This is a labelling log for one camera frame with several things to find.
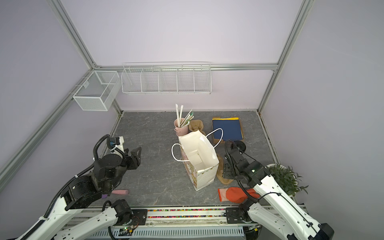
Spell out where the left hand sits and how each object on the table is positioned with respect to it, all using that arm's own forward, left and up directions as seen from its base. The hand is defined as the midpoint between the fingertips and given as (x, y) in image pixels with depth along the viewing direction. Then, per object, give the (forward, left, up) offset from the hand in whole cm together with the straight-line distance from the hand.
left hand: (135, 151), depth 66 cm
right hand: (-6, -44, -15) cm, 47 cm away
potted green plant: (-13, -70, -12) cm, 72 cm away
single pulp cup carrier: (-7, -38, -12) cm, 41 cm away
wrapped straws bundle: (+32, -19, -20) cm, 42 cm away
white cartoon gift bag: (+9, -29, -28) cm, 41 cm away
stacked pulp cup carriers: (+36, -28, -28) cm, 54 cm away
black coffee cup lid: (+9, -53, -15) cm, 56 cm away
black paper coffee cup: (+9, -53, -15) cm, 56 cm away
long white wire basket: (+54, -10, +1) cm, 55 cm away
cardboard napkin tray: (+2, -37, +1) cm, 37 cm away
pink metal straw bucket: (+26, -18, -22) cm, 38 cm away
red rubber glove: (-14, -47, -28) cm, 56 cm away
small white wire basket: (+51, +36, -4) cm, 62 cm away
